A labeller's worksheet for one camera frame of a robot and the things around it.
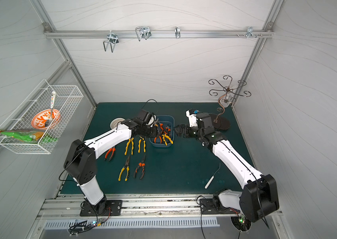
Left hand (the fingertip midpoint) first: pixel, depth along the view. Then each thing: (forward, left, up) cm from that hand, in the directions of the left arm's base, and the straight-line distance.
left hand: (158, 132), depth 88 cm
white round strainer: (+14, +34, -9) cm, 38 cm away
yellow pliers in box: (+4, -2, -10) cm, 11 cm away
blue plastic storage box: (+17, -5, -9) cm, 19 cm away
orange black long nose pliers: (-15, +10, -12) cm, 21 cm away
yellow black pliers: (0, +13, -12) cm, 18 cm away
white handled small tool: (-23, -31, -12) cm, 40 cm away
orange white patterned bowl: (-8, +52, +22) cm, 57 cm away
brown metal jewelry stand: (+18, -41, +17) cm, 48 cm away
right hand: (-2, -13, +8) cm, 15 cm away
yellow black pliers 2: (-16, +19, -12) cm, 27 cm away
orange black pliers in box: (+7, -1, -8) cm, 11 cm away
